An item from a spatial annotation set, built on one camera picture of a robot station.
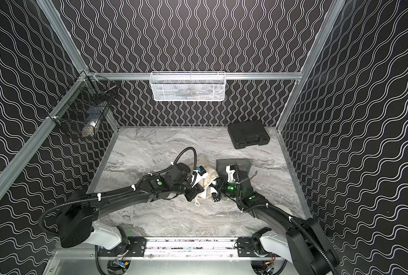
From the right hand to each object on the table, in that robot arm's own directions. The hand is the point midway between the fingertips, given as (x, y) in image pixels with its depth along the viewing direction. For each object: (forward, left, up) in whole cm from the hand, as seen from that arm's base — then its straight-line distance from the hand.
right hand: (211, 181), depth 83 cm
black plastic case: (+37, -24, -5) cm, 44 cm away
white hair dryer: (-7, -2, 0) cm, 8 cm away
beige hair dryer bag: (+3, 0, +3) cm, 4 cm away
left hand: (-5, +3, +3) cm, 6 cm away
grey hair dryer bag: (-5, -12, +16) cm, 20 cm away
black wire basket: (+34, +69, +18) cm, 79 cm away
